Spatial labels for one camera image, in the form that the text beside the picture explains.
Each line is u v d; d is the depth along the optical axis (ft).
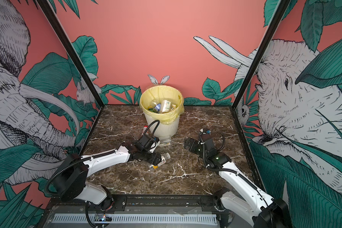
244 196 1.50
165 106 2.93
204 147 1.91
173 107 3.11
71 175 1.40
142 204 2.46
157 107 3.12
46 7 2.27
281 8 2.29
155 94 3.15
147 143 2.24
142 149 2.21
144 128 3.38
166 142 3.05
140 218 2.56
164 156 2.83
